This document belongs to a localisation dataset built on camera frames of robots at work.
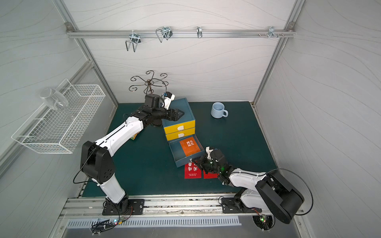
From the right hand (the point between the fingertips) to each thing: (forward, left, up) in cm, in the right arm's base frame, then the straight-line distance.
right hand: (191, 159), depth 82 cm
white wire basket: (+1, +60, +24) cm, 65 cm away
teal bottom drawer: (+5, +8, -9) cm, 12 cm away
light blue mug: (+40, -18, -2) cm, 44 cm away
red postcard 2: (-9, -10, +3) cm, 14 cm away
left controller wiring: (-32, +41, -5) cm, 52 cm away
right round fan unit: (-26, -38, -11) cm, 47 cm away
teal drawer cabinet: (+30, +7, +14) cm, 34 cm away
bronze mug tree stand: (+37, +27, +24) cm, 52 cm away
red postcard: (-4, 0, -8) cm, 9 cm away
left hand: (+21, +7, +16) cm, 27 cm away
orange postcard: (+12, +2, -6) cm, 13 cm away
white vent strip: (-31, +49, -7) cm, 58 cm away
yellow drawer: (+15, +5, +4) cm, 16 cm away
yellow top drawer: (+13, +7, +12) cm, 19 cm away
